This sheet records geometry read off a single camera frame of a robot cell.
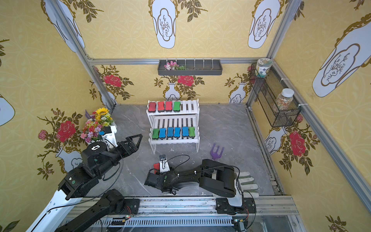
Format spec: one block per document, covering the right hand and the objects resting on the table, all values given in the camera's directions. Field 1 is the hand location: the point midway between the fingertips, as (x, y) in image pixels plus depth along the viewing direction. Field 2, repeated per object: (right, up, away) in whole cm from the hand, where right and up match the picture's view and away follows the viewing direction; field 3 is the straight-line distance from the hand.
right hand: (165, 166), depth 88 cm
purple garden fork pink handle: (+31, +5, +4) cm, 32 cm away
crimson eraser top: (+3, +36, -8) cm, 37 cm away
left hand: (-12, +21, -22) cm, 32 cm away
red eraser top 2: (-5, 0, 0) cm, 5 cm away
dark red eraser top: (-7, +36, -6) cm, 37 cm away
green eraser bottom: (-6, +20, -2) cm, 21 cm away
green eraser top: (+7, +35, -6) cm, 37 cm away
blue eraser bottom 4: (+12, +21, 0) cm, 24 cm away
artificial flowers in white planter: (-43, +28, +2) cm, 51 cm away
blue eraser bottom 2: (+3, +20, -2) cm, 20 cm away
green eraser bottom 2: (+16, +21, -1) cm, 26 cm away
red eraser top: (-1, +35, -8) cm, 36 cm away
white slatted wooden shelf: (+14, +30, +8) cm, 34 cm away
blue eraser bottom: (-2, +20, -1) cm, 20 cm away
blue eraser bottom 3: (+7, +21, 0) cm, 22 cm away
